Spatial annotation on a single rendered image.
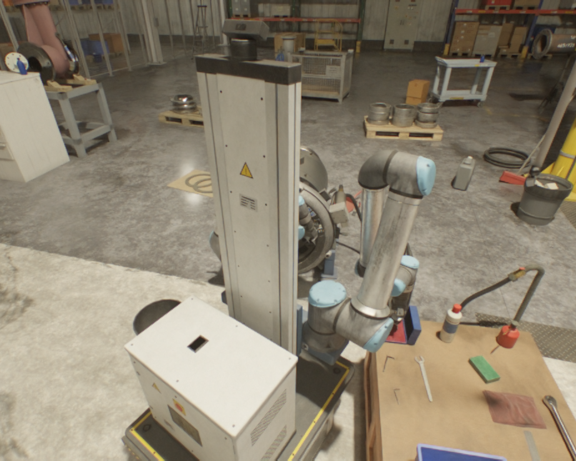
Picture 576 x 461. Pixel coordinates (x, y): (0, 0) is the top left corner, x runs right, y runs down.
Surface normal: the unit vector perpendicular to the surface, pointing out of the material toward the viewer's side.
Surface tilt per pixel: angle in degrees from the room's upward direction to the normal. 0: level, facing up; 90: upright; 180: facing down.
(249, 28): 62
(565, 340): 0
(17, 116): 90
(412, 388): 0
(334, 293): 5
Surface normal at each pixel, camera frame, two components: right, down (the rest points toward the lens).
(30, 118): 0.97, 0.14
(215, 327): 0.00, -0.83
